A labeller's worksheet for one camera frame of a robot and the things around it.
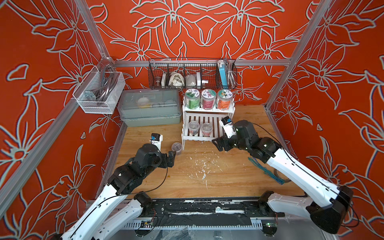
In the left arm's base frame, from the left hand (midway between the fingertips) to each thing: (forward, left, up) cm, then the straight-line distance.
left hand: (167, 150), depth 70 cm
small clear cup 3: (+17, -19, -4) cm, 26 cm away
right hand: (+8, -23, +2) cm, 25 cm away
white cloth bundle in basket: (+42, +1, +10) cm, 44 cm away
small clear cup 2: (+17, -12, -4) cm, 21 cm away
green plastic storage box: (+34, +19, -6) cm, 39 cm away
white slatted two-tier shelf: (+31, -16, -8) cm, 36 cm away
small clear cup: (+11, -2, -17) cm, 21 cm away
